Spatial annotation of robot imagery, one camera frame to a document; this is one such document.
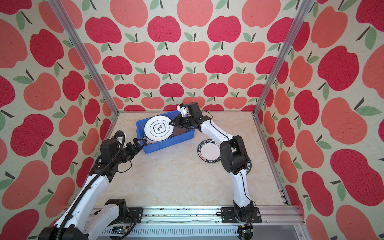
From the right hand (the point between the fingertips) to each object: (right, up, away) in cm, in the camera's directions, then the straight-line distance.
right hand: (172, 122), depth 88 cm
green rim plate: (+23, -19, +11) cm, 32 cm away
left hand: (-13, -12, -9) cm, 20 cm away
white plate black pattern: (-8, -4, -2) cm, 9 cm away
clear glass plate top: (+4, -5, -4) cm, 7 cm away
